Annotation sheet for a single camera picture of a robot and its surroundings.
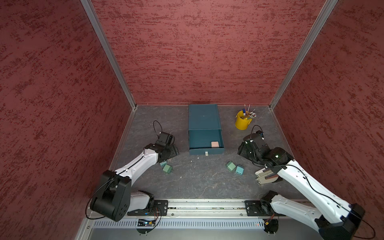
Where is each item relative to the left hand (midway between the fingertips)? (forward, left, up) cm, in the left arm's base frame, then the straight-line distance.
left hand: (171, 156), depth 88 cm
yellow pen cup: (+23, -46, +3) cm, 51 cm away
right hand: (-3, -39, +12) cm, 41 cm away
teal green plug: (-4, +5, -2) cm, 7 cm away
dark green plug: (-7, +2, -2) cm, 7 cm away
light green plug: (-4, -36, -3) cm, 36 cm away
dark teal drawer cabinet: (+8, -19, +18) cm, 28 cm away
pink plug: (+1, -25, +13) cm, 28 cm away
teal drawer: (+3, -17, +13) cm, 22 cm away
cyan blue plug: (-7, -41, -3) cm, 42 cm away
